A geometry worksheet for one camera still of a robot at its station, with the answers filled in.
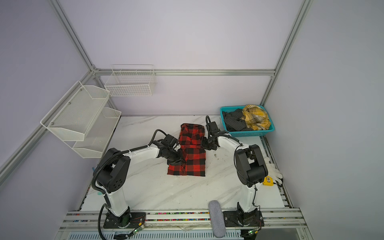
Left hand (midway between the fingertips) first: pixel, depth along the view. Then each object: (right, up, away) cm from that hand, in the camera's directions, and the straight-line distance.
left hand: (184, 163), depth 90 cm
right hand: (+11, +10, +6) cm, 16 cm away
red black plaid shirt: (+3, +15, +16) cm, 22 cm away
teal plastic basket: (+42, +18, +12) cm, 47 cm away
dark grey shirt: (+34, +26, +15) cm, 46 cm away
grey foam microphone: (+18, -23, -18) cm, 34 cm away
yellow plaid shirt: (+50, +29, +15) cm, 59 cm away
